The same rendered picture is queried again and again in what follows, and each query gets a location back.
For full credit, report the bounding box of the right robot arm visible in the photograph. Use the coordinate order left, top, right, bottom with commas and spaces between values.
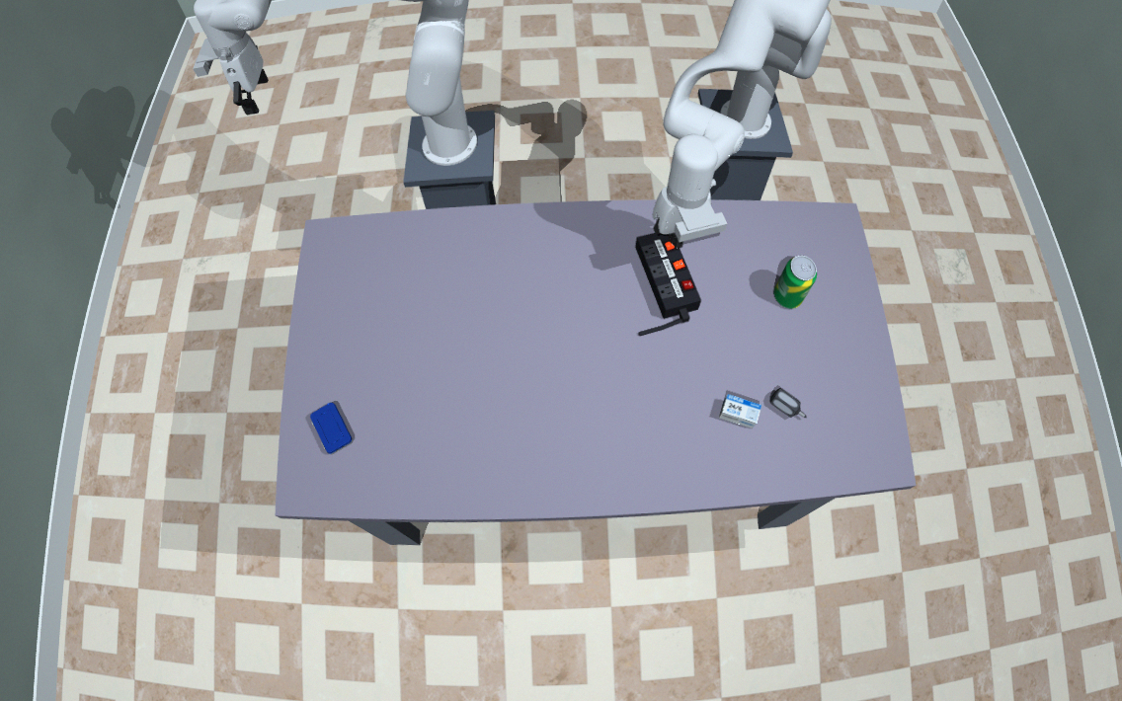
193, 0, 477, 166

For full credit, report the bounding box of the green and yellow drink can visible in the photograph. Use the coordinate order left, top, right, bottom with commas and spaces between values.
774, 256, 817, 308

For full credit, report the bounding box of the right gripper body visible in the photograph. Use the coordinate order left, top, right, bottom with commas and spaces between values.
218, 34, 264, 92

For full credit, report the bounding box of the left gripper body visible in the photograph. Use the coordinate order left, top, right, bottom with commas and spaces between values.
653, 187, 682, 234

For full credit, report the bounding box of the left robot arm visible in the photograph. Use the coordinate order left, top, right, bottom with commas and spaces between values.
664, 0, 833, 242

